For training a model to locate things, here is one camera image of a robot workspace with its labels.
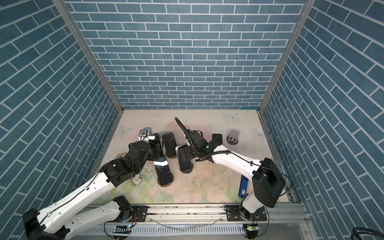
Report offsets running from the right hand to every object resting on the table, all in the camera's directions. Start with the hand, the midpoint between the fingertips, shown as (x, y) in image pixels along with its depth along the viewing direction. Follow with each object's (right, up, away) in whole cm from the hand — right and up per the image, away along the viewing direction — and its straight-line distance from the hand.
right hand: (185, 149), depth 83 cm
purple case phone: (-10, +1, +9) cm, 13 cm away
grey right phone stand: (+30, +4, +16) cm, 34 cm away
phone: (+21, +4, +20) cm, 29 cm away
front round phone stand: (-10, -19, -2) cm, 22 cm away
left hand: (-17, +4, -7) cm, 18 cm away
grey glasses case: (-29, +10, +24) cm, 39 cm away
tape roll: (-42, -6, +11) cm, 44 cm away
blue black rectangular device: (+32, -20, -3) cm, 38 cm away
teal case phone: (+1, -1, -10) cm, 10 cm away
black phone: (-11, -13, -3) cm, 18 cm away
